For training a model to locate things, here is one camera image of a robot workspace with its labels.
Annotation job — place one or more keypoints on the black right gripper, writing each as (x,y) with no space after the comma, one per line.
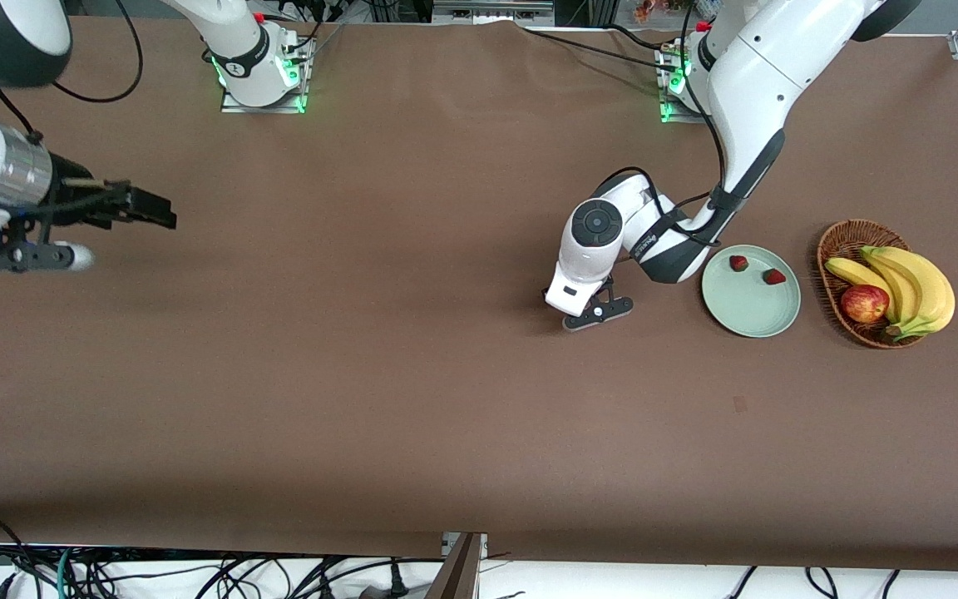
(77,200)

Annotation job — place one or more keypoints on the red strawberry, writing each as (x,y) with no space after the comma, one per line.
(738,263)
(773,276)

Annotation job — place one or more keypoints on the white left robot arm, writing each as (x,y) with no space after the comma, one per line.
(745,75)

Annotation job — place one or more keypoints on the pale green round plate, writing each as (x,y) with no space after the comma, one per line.
(751,308)

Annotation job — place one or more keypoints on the brown table cover sheet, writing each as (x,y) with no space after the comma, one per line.
(479,416)

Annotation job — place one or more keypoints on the orange colourful background object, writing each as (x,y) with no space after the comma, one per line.
(662,8)

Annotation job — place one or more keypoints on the brown wicker basket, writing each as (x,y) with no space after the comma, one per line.
(841,249)

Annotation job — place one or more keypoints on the red apple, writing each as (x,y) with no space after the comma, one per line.
(865,304)

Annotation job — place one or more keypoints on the yellow banana bunch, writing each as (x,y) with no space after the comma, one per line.
(924,291)

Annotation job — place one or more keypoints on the silver metal frame box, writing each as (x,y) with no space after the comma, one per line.
(491,10)

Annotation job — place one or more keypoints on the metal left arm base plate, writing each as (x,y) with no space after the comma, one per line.
(670,112)

